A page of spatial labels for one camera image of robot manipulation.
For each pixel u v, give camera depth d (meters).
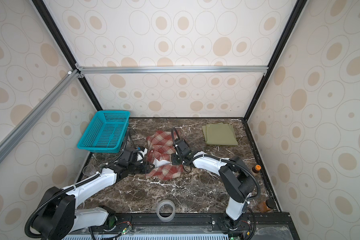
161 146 0.97
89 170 0.90
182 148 0.70
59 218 0.40
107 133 1.10
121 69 0.92
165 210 0.78
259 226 0.73
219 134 1.09
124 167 0.66
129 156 0.67
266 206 0.71
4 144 0.54
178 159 0.79
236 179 0.47
